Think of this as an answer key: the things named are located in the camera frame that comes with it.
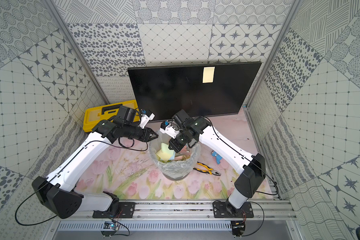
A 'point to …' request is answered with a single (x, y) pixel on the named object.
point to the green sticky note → (165, 154)
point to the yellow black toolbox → (93, 115)
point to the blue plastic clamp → (218, 158)
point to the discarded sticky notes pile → (166, 153)
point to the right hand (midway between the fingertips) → (172, 148)
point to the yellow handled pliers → (211, 171)
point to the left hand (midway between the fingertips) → (154, 131)
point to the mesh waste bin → (176, 169)
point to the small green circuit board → (110, 225)
